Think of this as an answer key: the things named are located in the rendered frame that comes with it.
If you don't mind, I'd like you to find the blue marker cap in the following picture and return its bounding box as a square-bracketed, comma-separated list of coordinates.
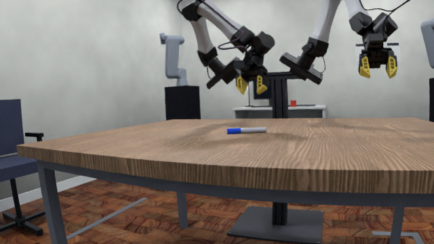
[227, 128, 241, 134]

